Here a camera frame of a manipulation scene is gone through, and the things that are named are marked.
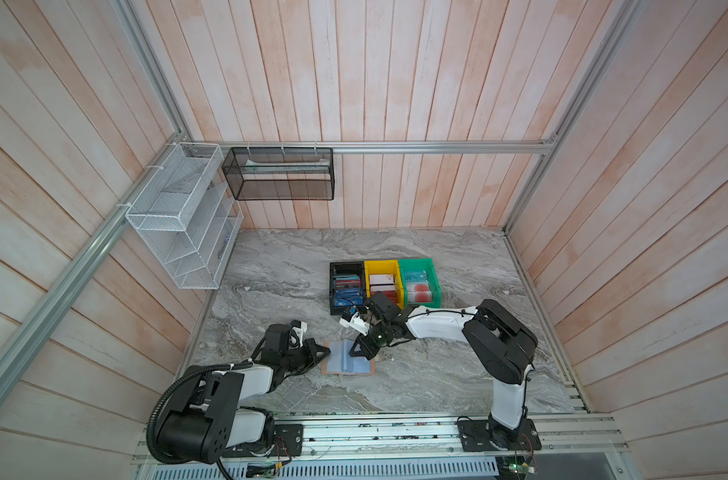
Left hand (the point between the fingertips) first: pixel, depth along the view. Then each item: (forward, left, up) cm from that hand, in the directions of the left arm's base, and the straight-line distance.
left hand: (330, 356), depth 87 cm
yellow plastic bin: (+30, -18, +5) cm, 35 cm away
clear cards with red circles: (+22, -29, +2) cm, 36 cm away
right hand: (+1, -6, 0) cm, 7 cm away
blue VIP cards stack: (+22, -5, +1) cm, 23 cm away
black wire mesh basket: (+58, +20, +24) cm, 65 cm away
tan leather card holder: (-2, -3, 0) cm, 3 cm away
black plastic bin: (+33, 0, -1) cm, 33 cm away
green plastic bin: (+30, -31, +2) cm, 43 cm away
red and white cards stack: (+25, -17, +2) cm, 30 cm away
